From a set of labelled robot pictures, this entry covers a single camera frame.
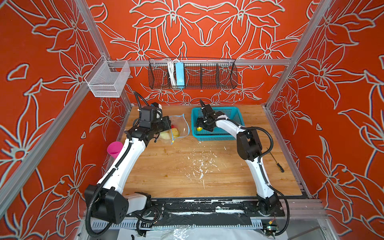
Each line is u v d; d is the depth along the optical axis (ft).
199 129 3.35
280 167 2.80
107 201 1.26
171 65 2.87
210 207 2.44
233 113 3.49
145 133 1.73
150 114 1.86
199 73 3.14
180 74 2.94
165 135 3.05
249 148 2.02
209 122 2.54
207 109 2.76
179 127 3.30
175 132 3.05
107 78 3.08
